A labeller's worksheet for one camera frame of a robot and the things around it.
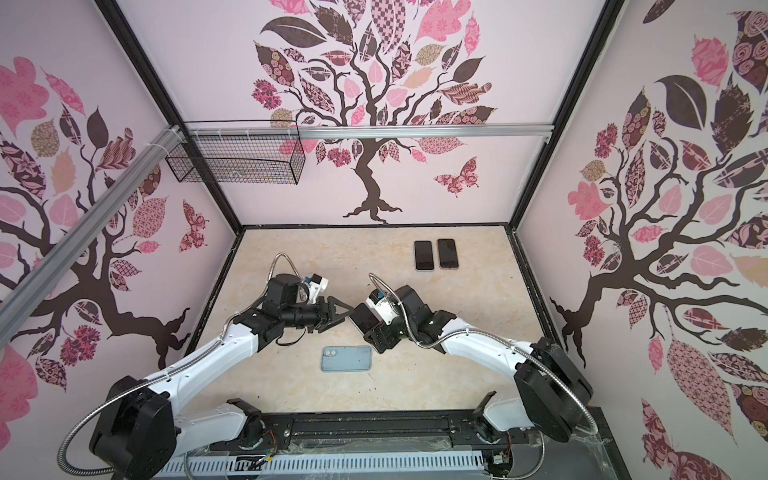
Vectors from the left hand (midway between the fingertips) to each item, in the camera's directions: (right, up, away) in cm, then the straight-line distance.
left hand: (350, 319), depth 78 cm
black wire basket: (-38, +51, +17) cm, 66 cm away
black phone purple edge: (+32, +17, +33) cm, 49 cm away
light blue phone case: (+23, +11, +29) cm, 39 cm away
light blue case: (-3, -14, +9) cm, 17 cm away
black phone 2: (+23, +16, +33) cm, 44 cm away
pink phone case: (+32, +17, +33) cm, 49 cm away
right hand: (+6, -3, +4) cm, 8 cm away
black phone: (+3, -1, +5) cm, 6 cm away
